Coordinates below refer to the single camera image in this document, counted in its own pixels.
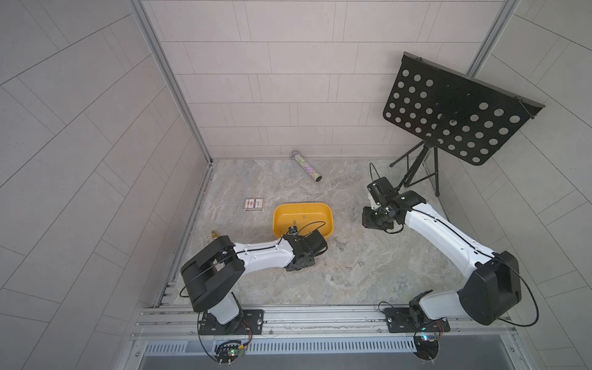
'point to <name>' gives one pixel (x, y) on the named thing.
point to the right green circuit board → (427, 347)
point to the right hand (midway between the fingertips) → (363, 221)
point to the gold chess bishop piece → (214, 234)
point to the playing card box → (257, 204)
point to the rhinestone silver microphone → (297, 156)
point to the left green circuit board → (227, 350)
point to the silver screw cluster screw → (338, 244)
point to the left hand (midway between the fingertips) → (309, 262)
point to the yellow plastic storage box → (307, 217)
